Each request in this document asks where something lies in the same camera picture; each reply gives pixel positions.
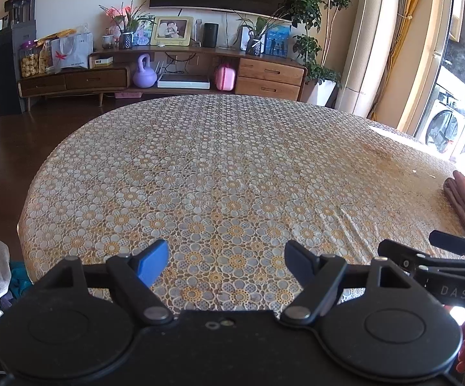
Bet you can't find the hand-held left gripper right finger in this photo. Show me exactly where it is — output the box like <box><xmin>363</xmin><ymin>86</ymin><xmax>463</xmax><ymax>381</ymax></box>
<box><xmin>279</xmin><ymin>240</ymin><xmax>427</xmax><ymax>326</ymax></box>

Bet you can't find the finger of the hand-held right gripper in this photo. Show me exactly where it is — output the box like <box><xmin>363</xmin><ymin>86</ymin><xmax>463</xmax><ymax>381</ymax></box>
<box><xmin>378</xmin><ymin>240</ymin><xmax>465</xmax><ymax>280</ymax></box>
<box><xmin>429</xmin><ymin>230</ymin><xmax>465</xmax><ymax>256</ymax></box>

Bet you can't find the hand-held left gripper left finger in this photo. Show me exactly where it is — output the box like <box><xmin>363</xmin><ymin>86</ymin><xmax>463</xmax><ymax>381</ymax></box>
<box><xmin>32</xmin><ymin>240</ymin><xmax>175</xmax><ymax>326</ymax></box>

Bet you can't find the washing machine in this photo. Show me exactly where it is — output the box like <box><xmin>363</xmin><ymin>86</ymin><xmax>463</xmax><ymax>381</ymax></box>
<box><xmin>423</xmin><ymin>84</ymin><xmax>465</xmax><ymax>153</ymax></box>

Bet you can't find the teal cloth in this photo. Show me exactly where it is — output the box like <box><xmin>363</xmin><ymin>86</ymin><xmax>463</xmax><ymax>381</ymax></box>
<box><xmin>8</xmin><ymin>261</ymin><xmax>34</xmax><ymax>302</ymax></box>

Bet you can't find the tall plant in white pot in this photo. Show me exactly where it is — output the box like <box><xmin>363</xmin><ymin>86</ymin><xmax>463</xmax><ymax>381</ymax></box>
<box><xmin>278</xmin><ymin>0</ymin><xmax>358</xmax><ymax>107</ymax></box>

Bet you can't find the white flat box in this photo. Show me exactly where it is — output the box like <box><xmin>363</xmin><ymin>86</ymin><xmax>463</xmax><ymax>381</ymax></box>
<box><xmin>157</xmin><ymin>74</ymin><xmax>211</xmax><ymax>89</ymax></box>

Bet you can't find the purple kettlebell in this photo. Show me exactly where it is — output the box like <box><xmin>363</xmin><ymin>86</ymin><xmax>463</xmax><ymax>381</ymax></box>
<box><xmin>133</xmin><ymin>53</ymin><xmax>157</xmax><ymax>88</ymax></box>

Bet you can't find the wooden television cabinet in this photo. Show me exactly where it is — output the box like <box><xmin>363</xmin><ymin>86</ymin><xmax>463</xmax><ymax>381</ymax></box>
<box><xmin>17</xmin><ymin>46</ymin><xmax>309</xmax><ymax>109</ymax></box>

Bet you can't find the pink case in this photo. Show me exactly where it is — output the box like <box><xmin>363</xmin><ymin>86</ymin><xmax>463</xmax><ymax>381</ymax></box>
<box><xmin>215</xmin><ymin>63</ymin><xmax>239</xmax><ymax>91</ymax></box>

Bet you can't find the cream standing air conditioner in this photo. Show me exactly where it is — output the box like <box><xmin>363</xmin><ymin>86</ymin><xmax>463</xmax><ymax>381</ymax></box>
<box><xmin>335</xmin><ymin>0</ymin><xmax>402</xmax><ymax>119</ymax></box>

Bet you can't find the cream box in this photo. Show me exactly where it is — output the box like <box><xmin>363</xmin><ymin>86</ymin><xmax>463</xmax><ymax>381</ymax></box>
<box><xmin>89</xmin><ymin>54</ymin><xmax>114</xmax><ymax>69</ymax></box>

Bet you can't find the potted orchid with patterned pot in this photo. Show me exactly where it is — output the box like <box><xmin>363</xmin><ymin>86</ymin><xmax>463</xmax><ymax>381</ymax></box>
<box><xmin>234</xmin><ymin>8</ymin><xmax>293</xmax><ymax>57</ymax></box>

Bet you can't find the blue picture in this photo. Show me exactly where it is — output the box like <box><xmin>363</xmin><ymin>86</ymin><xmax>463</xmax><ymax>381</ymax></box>
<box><xmin>265</xmin><ymin>25</ymin><xmax>292</xmax><ymax>58</ymax></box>

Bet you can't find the pink flower potted plant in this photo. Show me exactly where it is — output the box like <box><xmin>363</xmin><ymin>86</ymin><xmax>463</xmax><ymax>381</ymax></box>
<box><xmin>99</xmin><ymin>0</ymin><xmax>157</xmax><ymax>49</ymax></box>

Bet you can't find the white shopping bag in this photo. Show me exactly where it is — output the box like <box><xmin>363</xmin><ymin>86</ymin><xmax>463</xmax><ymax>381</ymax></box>
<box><xmin>51</xmin><ymin>32</ymin><xmax>94</xmax><ymax>71</ymax></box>

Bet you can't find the yellow snack bag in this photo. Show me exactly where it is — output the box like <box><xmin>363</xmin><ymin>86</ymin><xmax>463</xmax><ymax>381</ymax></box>
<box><xmin>39</xmin><ymin>39</ymin><xmax>53</xmax><ymax>74</ymax></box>

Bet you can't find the snack jar with purple lid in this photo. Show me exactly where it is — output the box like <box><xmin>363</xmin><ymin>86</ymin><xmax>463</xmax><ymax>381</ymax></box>
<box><xmin>19</xmin><ymin>40</ymin><xmax>42</xmax><ymax>78</ymax></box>

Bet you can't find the black cabinet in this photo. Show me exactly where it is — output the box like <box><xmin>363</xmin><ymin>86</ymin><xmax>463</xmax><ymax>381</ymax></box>
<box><xmin>0</xmin><ymin>22</ymin><xmax>37</xmax><ymax>115</ymax></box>

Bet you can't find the black speaker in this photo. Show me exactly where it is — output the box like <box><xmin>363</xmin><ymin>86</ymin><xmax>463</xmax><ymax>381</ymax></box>
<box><xmin>202</xmin><ymin>23</ymin><xmax>220</xmax><ymax>48</ymax></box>

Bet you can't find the yellow curtain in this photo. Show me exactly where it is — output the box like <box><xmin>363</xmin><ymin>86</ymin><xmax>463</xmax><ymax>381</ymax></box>
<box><xmin>371</xmin><ymin>0</ymin><xmax>432</xmax><ymax>123</ymax></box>

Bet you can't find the black countertop appliance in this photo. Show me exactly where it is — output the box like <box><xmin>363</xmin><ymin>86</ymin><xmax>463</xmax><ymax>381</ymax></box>
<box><xmin>4</xmin><ymin>0</ymin><xmax>36</xmax><ymax>25</ymax></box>

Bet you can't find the small blue photo frame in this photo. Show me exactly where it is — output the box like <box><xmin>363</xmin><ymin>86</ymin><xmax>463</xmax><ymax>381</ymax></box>
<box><xmin>133</xmin><ymin>20</ymin><xmax>155</xmax><ymax>46</ymax></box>

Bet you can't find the yellow-green photo frame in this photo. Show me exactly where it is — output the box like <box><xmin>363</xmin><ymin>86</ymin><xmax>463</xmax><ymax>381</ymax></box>
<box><xmin>150</xmin><ymin>16</ymin><xmax>194</xmax><ymax>46</ymax></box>

